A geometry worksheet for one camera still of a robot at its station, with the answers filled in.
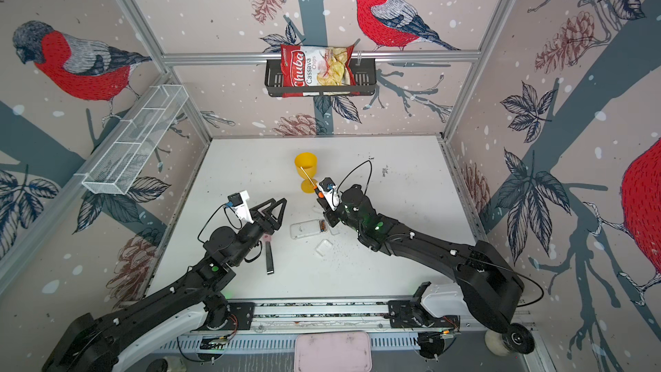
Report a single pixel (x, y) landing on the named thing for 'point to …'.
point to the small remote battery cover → (336, 230)
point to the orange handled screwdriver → (319, 194)
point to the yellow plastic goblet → (308, 162)
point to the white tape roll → (493, 342)
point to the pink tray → (347, 351)
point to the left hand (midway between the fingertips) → (279, 202)
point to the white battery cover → (324, 247)
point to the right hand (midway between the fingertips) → (318, 201)
